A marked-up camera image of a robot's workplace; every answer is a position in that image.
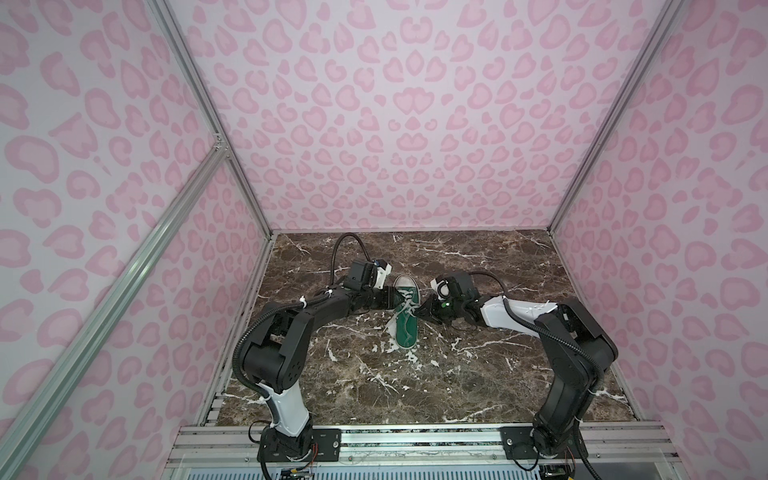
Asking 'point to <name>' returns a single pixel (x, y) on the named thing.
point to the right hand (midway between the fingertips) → (416, 311)
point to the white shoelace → (409, 304)
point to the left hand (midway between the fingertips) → (402, 294)
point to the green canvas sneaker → (403, 327)
